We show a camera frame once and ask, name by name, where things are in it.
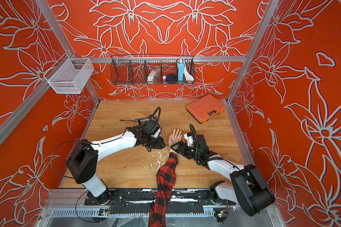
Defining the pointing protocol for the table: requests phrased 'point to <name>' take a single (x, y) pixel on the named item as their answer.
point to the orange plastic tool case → (205, 108)
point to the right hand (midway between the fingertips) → (172, 150)
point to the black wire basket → (153, 69)
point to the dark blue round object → (171, 79)
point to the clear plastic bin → (69, 75)
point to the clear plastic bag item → (153, 76)
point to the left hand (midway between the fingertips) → (163, 145)
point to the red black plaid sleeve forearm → (165, 178)
